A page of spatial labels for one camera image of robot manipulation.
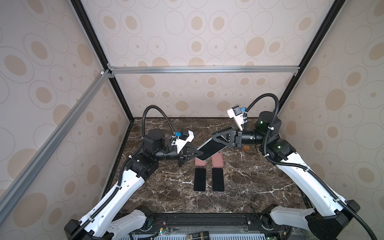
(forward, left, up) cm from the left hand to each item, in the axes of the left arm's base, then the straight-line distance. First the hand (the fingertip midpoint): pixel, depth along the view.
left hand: (202, 152), depth 58 cm
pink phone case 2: (+14, +1, -38) cm, 40 cm away
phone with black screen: (+4, -10, -37) cm, 39 cm away
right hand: (+3, -4, +5) cm, 7 cm away
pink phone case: (+16, -11, -37) cm, 41 cm away
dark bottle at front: (-25, +1, -31) cm, 40 cm away
